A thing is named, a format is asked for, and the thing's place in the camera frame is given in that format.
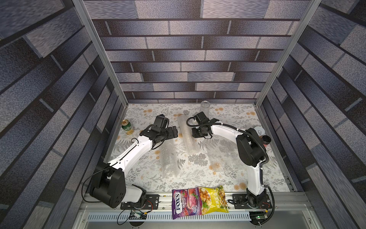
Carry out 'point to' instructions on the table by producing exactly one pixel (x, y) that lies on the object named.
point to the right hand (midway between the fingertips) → (193, 134)
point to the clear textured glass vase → (205, 107)
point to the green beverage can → (126, 125)
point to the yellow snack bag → (213, 200)
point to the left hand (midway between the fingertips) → (173, 131)
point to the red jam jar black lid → (266, 140)
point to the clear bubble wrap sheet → (220, 152)
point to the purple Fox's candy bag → (186, 202)
